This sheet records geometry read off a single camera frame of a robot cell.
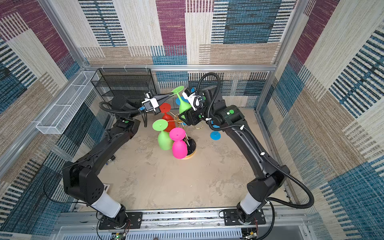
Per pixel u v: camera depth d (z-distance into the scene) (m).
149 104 0.52
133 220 0.73
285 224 0.75
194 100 0.58
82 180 0.43
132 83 1.04
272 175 0.41
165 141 0.78
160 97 0.59
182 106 0.64
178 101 0.63
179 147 0.74
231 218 0.73
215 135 1.04
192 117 0.60
